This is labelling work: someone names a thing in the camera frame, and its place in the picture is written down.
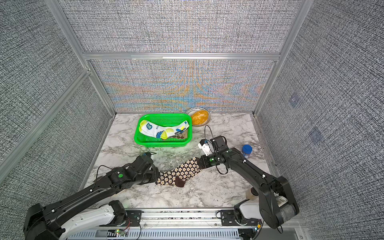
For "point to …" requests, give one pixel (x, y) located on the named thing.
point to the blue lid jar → (246, 150)
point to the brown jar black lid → (252, 194)
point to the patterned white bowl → (190, 110)
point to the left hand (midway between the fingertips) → (163, 174)
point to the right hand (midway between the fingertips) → (198, 159)
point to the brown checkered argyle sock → (182, 134)
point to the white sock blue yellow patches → (155, 130)
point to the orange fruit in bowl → (199, 117)
